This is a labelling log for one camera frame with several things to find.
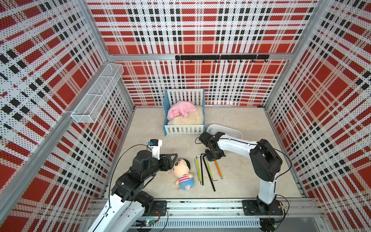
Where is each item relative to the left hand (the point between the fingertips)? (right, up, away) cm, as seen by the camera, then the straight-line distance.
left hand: (175, 155), depth 72 cm
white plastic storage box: (+35, +10, +28) cm, 45 cm away
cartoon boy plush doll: (+2, -10, +8) cm, 13 cm away
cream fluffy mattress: (+10, +19, +30) cm, 37 cm away
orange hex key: (+24, -12, +14) cm, 30 cm away
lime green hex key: (+19, -13, +15) cm, 28 cm away
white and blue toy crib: (+11, +36, +36) cm, 52 cm away
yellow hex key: (+12, -13, +16) cm, 24 cm away
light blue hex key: (+11, -13, +16) cm, 23 cm away
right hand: (+23, -5, +18) cm, 30 cm away
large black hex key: (+18, -14, +14) cm, 27 cm away
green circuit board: (-13, -32, -2) cm, 35 cm away
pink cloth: (-1, +26, +27) cm, 37 cm away
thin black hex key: (+14, -12, +15) cm, 24 cm away
